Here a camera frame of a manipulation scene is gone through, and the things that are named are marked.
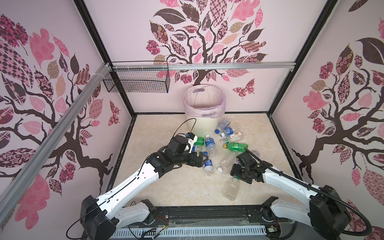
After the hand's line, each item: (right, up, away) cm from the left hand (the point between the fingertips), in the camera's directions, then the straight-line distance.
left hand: (200, 159), depth 72 cm
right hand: (+20, -11, +14) cm, 27 cm away
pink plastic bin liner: (+4, +35, +34) cm, 49 cm away
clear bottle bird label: (+25, +9, +27) cm, 38 cm away
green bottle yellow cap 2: (+24, +3, +22) cm, 33 cm away
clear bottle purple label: (+37, -1, +22) cm, 43 cm away
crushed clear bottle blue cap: (+18, +18, +34) cm, 43 cm away
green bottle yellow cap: (+1, +6, +27) cm, 28 cm away
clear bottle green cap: (+19, -19, +11) cm, 29 cm away
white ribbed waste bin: (+2, +16, +23) cm, 28 cm away
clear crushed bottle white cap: (+17, -6, +18) cm, 25 cm away
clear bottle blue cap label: (-1, +1, +25) cm, 25 cm away
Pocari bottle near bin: (+20, +12, +30) cm, 38 cm away
